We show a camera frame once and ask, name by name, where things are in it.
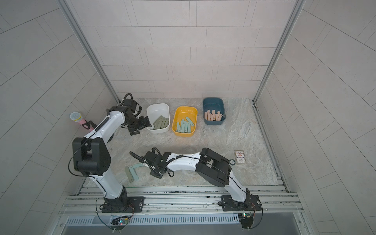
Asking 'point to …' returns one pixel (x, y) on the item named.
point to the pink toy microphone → (77, 117)
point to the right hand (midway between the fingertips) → (157, 170)
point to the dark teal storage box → (217, 104)
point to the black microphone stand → (94, 126)
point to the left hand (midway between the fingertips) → (149, 125)
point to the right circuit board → (246, 220)
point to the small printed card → (240, 157)
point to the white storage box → (158, 115)
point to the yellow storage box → (180, 113)
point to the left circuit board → (121, 221)
